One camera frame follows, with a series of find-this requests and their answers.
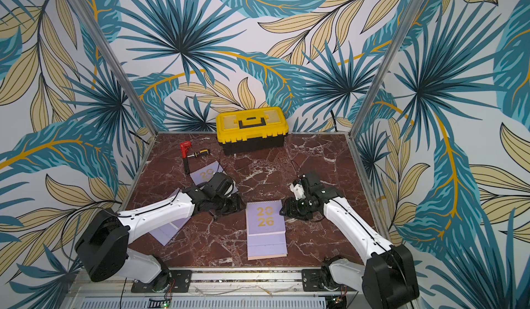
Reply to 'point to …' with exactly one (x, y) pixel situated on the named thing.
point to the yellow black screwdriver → (199, 154)
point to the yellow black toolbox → (254, 130)
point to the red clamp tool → (184, 147)
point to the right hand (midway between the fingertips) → (285, 213)
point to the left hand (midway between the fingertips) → (242, 211)
